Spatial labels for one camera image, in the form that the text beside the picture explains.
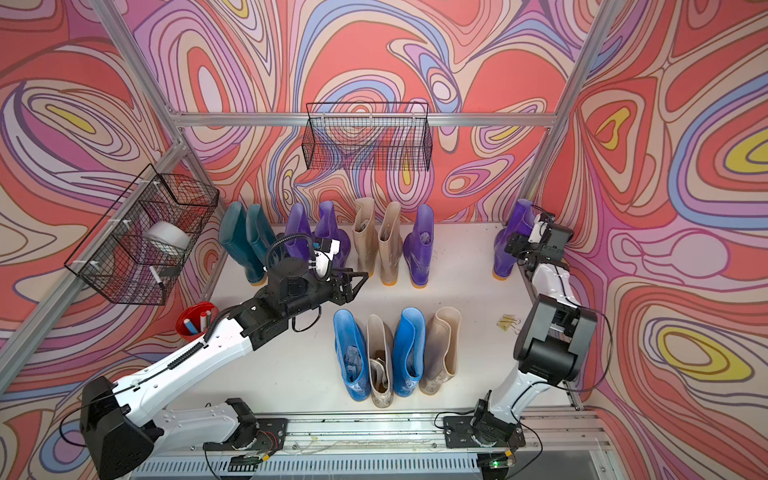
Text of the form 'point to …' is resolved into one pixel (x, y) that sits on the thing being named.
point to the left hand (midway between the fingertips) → (364, 275)
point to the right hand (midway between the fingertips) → (521, 245)
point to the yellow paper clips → (509, 321)
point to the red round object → (196, 319)
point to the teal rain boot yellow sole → (233, 237)
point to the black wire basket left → (136, 250)
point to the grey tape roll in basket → (170, 234)
